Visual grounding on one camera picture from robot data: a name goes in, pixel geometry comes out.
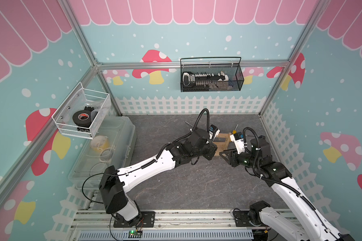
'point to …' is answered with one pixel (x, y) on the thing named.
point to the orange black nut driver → (189, 123)
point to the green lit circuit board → (134, 234)
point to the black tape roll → (82, 117)
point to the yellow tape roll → (100, 143)
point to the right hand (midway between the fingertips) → (222, 152)
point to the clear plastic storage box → (113, 144)
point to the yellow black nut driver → (235, 131)
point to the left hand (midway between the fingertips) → (215, 148)
